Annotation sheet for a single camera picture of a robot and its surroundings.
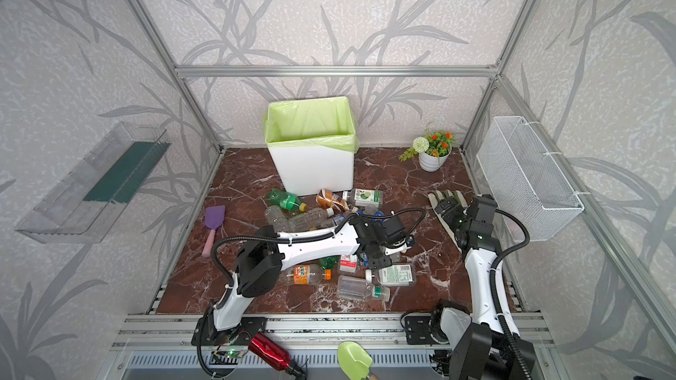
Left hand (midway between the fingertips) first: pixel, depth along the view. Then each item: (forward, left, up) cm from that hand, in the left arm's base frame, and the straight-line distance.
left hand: (385, 247), depth 84 cm
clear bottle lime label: (+21, +5, -3) cm, 22 cm away
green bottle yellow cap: (+18, +36, -2) cm, 40 cm away
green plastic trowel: (-29, +10, -5) cm, 31 cm away
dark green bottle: (-4, +18, -2) cm, 18 cm away
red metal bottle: (-28, +32, -2) cm, 42 cm away
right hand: (+12, -20, +9) cm, 25 cm away
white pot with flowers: (+37, -20, +6) cm, 43 cm away
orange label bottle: (-8, +25, -2) cm, 27 cm away
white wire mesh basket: (+1, -32, +30) cm, 43 cm away
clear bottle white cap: (+10, +26, -2) cm, 28 cm away
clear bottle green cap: (-11, +11, -7) cm, 17 cm away
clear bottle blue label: (+11, +18, -3) cm, 22 cm away
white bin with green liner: (+24, +23, +23) cm, 40 cm away
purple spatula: (+13, +62, -6) cm, 64 cm away
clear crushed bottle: (+11, +38, -2) cm, 39 cm away
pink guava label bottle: (-5, +12, -2) cm, 13 cm away
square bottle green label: (-8, -3, -2) cm, 9 cm away
